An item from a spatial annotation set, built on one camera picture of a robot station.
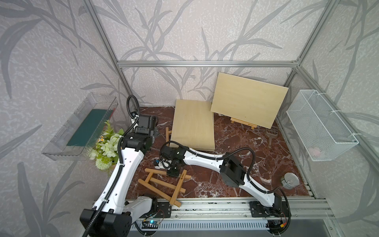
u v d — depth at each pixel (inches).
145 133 21.3
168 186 31.7
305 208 29.7
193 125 41.5
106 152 24.3
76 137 25.2
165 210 29.0
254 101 36.2
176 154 25.8
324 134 24.0
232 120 42.2
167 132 39.2
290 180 30.6
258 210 29.0
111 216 14.2
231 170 22.5
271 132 40.1
